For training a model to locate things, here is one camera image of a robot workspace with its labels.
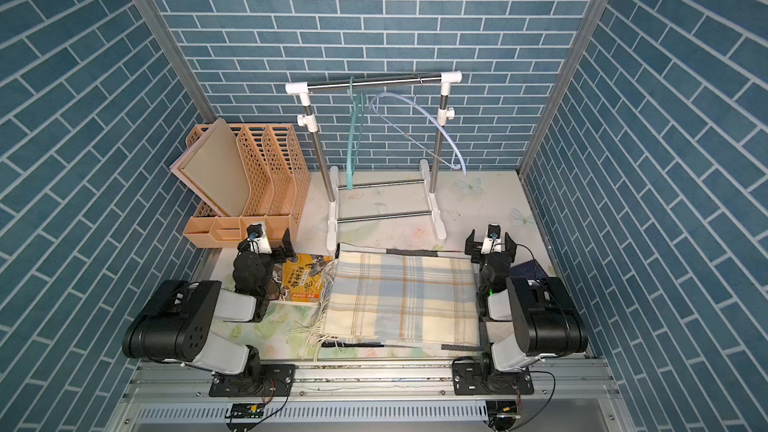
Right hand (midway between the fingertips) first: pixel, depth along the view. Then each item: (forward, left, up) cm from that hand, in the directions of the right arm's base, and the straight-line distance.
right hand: (494, 234), depth 90 cm
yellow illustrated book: (-14, +58, -9) cm, 60 cm away
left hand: (-5, +65, +1) cm, 65 cm away
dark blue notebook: (-5, -13, -11) cm, 18 cm away
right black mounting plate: (-37, +7, -10) cm, 39 cm away
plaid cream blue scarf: (-19, +26, -8) cm, 33 cm away
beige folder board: (+15, +92, +7) cm, 94 cm away
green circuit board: (-48, +63, -14) cm, 80 cm away
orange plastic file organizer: (+23, +78, -8) cm, 82 cm away
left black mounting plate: (-43, +58, -3) cm, 72 cm away
